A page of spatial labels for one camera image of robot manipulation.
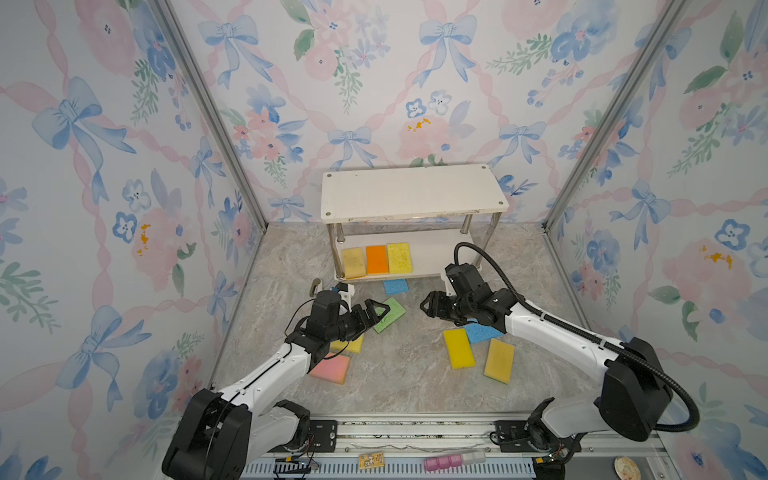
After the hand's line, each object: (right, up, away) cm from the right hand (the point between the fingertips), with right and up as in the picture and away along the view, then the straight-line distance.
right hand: (426, 305), depth 83 cm
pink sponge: (-26, -18, +1) cm, 32 cm away
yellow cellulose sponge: (-7, +13, +17) cm, 22 cm away
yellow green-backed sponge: (+21, -17, +3) cm, 27 cm away
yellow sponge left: (-20, -13, +4) cm, 25 cm away
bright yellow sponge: (+10, -14, +5) cm, 18 cm away
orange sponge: (-14, +13, +18) cm, 26 cm away
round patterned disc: (+46, -36, -13) cm, 60 cm away
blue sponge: (-9, +3, +17) cm, 19 cm away
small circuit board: (-14, -34, -13) cm, 39 cm away
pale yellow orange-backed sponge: (-22, +12, +15) cm, 29 cm away
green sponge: (-8, -4, +12) cm, 15 cm away
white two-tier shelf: (-6, +28, +39) cm, 48 cm away
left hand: (-12, -2, -2) cm, 12 cm away
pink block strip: (+5, -34, -14) cm, 37 cm away
